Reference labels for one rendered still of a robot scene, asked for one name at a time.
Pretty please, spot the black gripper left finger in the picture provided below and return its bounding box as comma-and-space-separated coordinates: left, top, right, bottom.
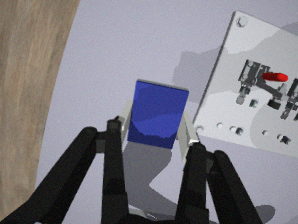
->
0, 99, 133, 224

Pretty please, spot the red-handled toggle clamp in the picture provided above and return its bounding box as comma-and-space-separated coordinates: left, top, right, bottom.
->
239, 59, 289, 110

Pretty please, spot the toggle clamp with red handle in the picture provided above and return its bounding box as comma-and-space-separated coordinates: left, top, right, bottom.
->
287, 78, 298, 101

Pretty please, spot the white fixture plate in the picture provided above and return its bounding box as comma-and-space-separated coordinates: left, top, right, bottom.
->
193, 11, 298, 158

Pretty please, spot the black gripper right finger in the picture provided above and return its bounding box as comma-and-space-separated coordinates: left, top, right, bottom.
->
174, 110, 263, 224

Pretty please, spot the blue rectangular plate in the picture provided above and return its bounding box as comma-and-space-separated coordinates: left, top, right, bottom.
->
127, 79, 189, 149

